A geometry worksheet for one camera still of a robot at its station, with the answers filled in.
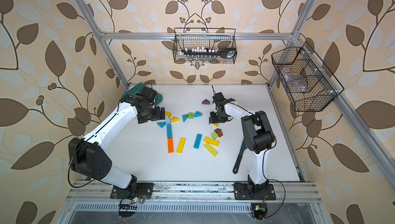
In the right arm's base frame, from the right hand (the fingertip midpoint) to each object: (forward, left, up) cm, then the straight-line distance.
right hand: (215, 120), depth 98 cm
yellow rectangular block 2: (-13, +3, -2) cm, 14 cm away
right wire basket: (-1, -44, +32) cm, 54 cm away
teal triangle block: (+6, +11, 0) cm, 13 cm away
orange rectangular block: (-15, +28, -1) cm, 31 cm away
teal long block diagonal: (-5, +29, -1) cm, 30 cm away
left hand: (-6, +32, +15) cm, 36 cm away
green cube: (+5, +16, 0) cm, 17 cm away
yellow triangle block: (+2, +27, 0) cm, 27 cm away
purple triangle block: (+16, +5, 0) cm, 17 cm away
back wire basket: (+36, +5, +32) cm, 48 cm away
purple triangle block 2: (-2, +4, +4) cm, 6 cm away
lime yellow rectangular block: (-18, +3, -3) cm, 19 cm away
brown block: (-8, -2, 0) cm, 8 cm away
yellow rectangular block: (-15, +21, -1) cm, 26 cm away
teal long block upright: (-13, +12, -2) cm, 17 cm away
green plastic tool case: (+29, +56, +3) cm, 63 cm away
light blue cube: (0, +30, +2) cm, 30 cm away
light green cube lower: (-10, +1, 0) cm, 11 cm away
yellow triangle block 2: (-3, 0, -1) cm, 3 cm away
